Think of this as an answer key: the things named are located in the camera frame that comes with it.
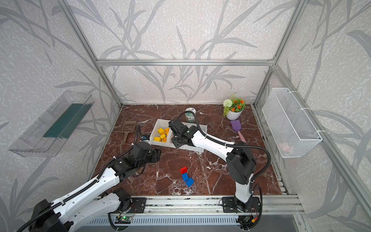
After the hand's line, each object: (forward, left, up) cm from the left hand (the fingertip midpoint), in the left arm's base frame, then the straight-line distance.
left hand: (159, 151), depth 81 cm
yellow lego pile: (+20, +3, -10) cm, 23 cm away
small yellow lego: (+13, 0, -8) cm, 15 cm away
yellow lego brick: (+19, -1, -8) cm, 21 cm away
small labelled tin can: (+31, -17, -5) cm, 35 cm away
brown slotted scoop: (+26, +30, -13) cm, 42 cm away
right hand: (+9, -10, 0) cm, 13 cm away
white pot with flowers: (+33, -48, +1) cm, 58 cm away
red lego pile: (-6, -14, -11) cm, 19 cm away
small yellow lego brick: (+15, +1, -8) cm, 17 cm away
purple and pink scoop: (+26, -52, -10) cm, 59 cm away
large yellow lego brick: (+14, +5, -9) cm, 17 cm away
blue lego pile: (-11, -15, -11) cm, 21 cm away
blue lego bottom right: (-13, -18, -11) cm, 25 cm away
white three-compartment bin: (+25, +5, -7) cm, 26 cm away
